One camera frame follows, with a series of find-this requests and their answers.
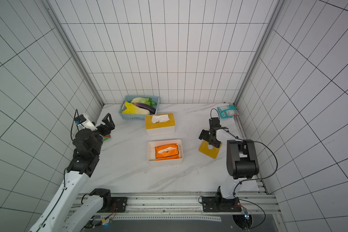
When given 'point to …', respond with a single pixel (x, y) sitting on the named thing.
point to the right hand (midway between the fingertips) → (201, 138)
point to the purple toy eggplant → (152, 110)
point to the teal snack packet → (228, 111)
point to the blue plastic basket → (128, 98)
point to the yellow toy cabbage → (133, 109)
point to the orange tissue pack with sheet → (166, 119)
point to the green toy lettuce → (143, 100)
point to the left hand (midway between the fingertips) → (103, 120)
